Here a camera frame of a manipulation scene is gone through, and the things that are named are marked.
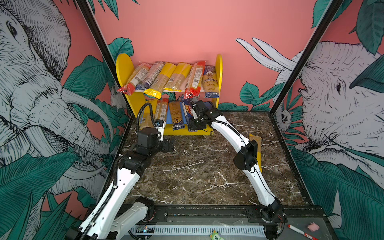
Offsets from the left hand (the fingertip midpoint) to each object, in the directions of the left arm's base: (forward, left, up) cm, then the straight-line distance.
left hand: (165, 134), depth 73 cm
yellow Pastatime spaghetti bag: (+11, -59, -25) cm, 65 cm away
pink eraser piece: (-39, -70, -25) cm, 84 cm away
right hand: (+14, -11, -10) cm, 21 cm away
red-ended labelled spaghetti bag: (+25, +6, -10) cm, 28 cm away
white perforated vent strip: (-38, -16, -27) cm, 49 cm away
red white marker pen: (-41, -64, -25) cm, 80 cm away
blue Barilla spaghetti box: (+22, -10, -7) cm, 26 cm away
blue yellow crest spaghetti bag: (+28, -3, -10) cm, 30 cm away
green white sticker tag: (-40, -23, -25) cm, 53 cm away
